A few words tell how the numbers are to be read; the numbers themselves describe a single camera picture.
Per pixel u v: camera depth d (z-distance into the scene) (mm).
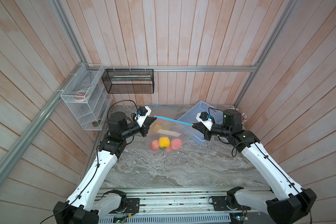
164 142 820
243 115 947
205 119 579
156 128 1011
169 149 858
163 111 1215
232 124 536
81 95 728
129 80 1032
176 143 842
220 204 730
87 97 731
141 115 546
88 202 385
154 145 854
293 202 373
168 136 853
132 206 732
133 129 576
